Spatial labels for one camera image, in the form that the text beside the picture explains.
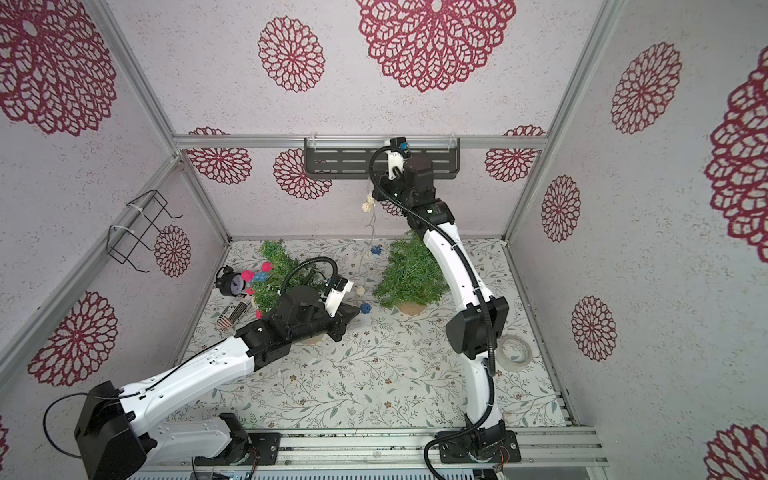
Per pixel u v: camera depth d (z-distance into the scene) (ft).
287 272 2.25
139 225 2.60
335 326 2.17
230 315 3.11
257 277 3.31
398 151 2.17
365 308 2.61
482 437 2.09
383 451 2.45
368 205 2.76
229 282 3.26
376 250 2.95
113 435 1.25
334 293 2.10
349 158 3.16
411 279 2.69
